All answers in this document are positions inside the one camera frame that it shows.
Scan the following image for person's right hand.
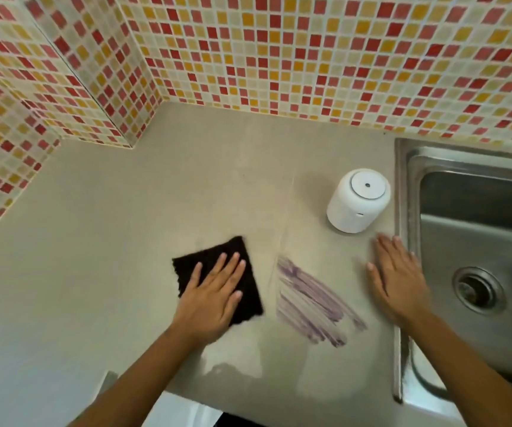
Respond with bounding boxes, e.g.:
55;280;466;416
366;234;433;330

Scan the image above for person's left hand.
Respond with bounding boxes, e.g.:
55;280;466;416
170;252;247;348

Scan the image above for black cloth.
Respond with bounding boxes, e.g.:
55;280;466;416
172;235;265;327

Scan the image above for white blender base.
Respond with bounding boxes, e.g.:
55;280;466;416
326;168;392;234

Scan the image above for person's right forearm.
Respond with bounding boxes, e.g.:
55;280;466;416
402;308;512;427

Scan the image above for person's left forearm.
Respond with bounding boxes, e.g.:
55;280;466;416
66;326;208;427

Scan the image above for metal sink drain strainer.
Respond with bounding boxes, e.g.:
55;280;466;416
452;266;508;317

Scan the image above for stainless steel double sink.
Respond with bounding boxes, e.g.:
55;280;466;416
391;137;512;427

